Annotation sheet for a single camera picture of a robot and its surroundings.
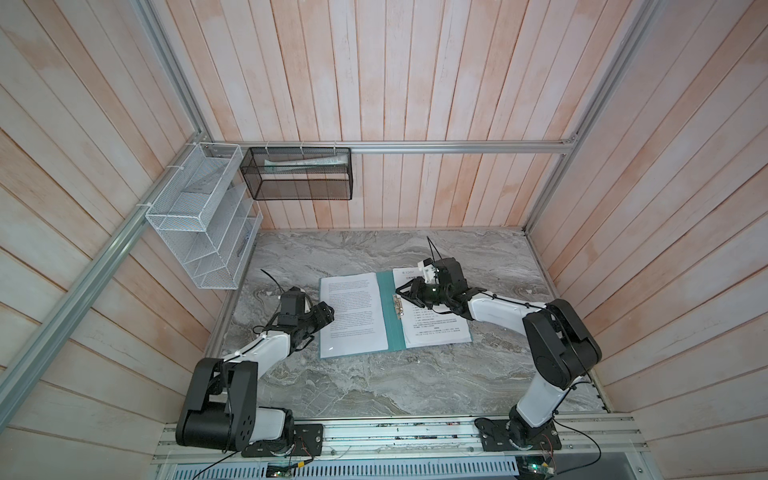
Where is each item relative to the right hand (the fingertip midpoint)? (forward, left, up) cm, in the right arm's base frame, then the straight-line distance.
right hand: (397, 292), depth 90 cm
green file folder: (-10, 0, -10) cm, 14 cm away
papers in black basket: (+29, +34, +26) cm, 51 cm away
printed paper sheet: (-6, +12, -11) cm, 18 cm away
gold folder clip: (+1, -1, -10) cm, 10 cm away
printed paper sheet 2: (-7, -9, -10) cm, 15 cm away
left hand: (-6, +22, -7) cm, 24 cm away
